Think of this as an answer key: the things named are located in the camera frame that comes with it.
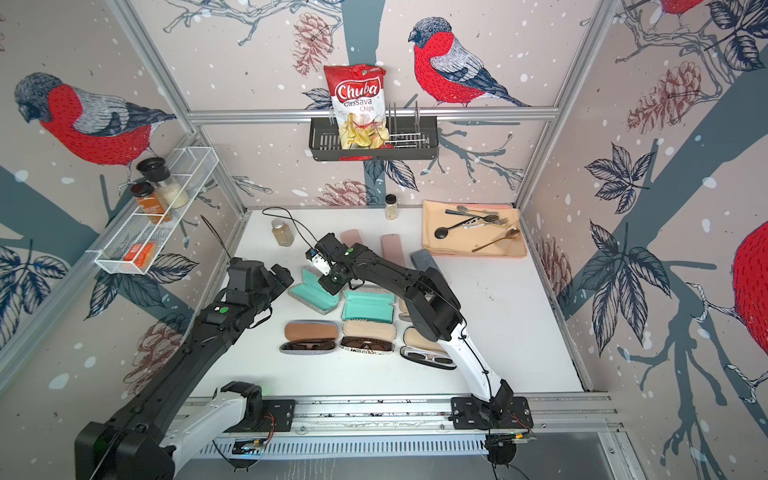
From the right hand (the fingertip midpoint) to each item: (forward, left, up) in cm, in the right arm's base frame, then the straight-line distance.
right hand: (327, 283), depth 93 cm
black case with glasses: (-18, -29, -3) cm, 35 cm away
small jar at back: (+33, -19, +2) cm, 38 cm away
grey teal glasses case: (+12, -31, -3) cm, 33 cm away
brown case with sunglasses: (-16, +3, -4) cm, 17 cm away
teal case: (-2, +5, -3) cm, 7 cm away
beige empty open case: (-8, -25, -5) cm, 27 cm away
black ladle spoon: (+26, -39, -4) cm, 47 cm away
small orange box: (-11, +35, +28) cm, 46 cm away
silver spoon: (+40, -48, -4) cm, 62 cm away
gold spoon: (+26, -65, -4) cm, 70 cm away
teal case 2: (-6, -14, -3) cm, 15 cm away
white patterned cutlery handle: (+31, -52, -4) cm, 60 cm away
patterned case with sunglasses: (-15, -14, -3) cm, 21 cm away
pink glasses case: (+17, -20, -3) cm, 27 cm away
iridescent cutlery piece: (+36, -51, -4) cm, 63 cm away
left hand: (-3, +9, +12) cm, 15 cm away
